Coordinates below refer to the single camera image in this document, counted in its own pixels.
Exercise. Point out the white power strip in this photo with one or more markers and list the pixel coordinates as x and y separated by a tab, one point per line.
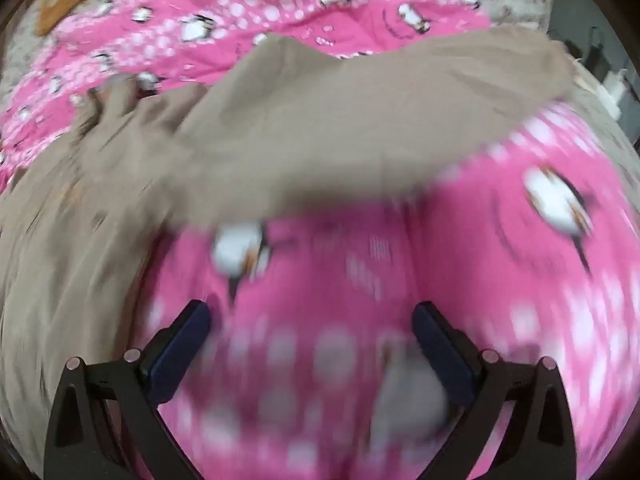
614	92

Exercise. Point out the khaki pants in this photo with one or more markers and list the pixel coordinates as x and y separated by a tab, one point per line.
300	135

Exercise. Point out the floral bedsheet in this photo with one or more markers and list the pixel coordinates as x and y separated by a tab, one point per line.
500	10

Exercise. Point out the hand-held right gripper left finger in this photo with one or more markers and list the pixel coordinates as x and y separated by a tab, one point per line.
181	345

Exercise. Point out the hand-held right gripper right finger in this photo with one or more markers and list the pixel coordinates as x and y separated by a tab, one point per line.
439	347

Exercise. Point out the pink penguin printed blanket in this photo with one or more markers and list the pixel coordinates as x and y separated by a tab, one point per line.
510	310

